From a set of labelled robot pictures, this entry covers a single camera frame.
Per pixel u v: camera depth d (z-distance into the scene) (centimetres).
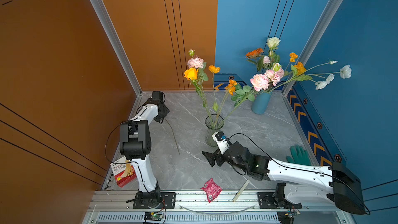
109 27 84
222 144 64
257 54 83
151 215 71
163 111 87
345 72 68
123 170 79
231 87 69
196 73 72
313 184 45
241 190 76
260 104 100
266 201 72
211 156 63
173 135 92
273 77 61
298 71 81
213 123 81
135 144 53
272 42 85
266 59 88
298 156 86
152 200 67
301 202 72
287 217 70
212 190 76
